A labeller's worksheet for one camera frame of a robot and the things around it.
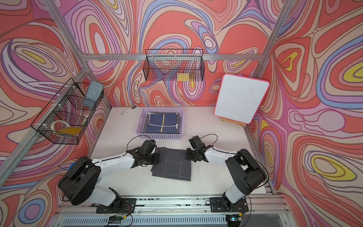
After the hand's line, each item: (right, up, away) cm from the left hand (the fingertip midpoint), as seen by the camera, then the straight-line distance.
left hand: (160, 159), depth 89 cm
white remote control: (-32, +33, +26) cm, 53 cm away
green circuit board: (-21, -24, -19) cm, 37 cm away
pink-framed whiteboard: (+54, +40, +8) cm, 68 cm away
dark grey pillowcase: (+8, -3, -1) cm, 8 cm away
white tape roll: (-49, +25, -19) cm, 58 cm away
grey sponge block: (-38, +42, -8) cm, 57 cm away
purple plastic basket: (-17, +19, +15) cm, 29 cm away
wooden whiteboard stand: (+46, +26, +17) cm, 55 cm away
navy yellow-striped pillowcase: (-3, +23, +16) cm, 29 cm away
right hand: (+17, 0, +1) cm, 17 cm away
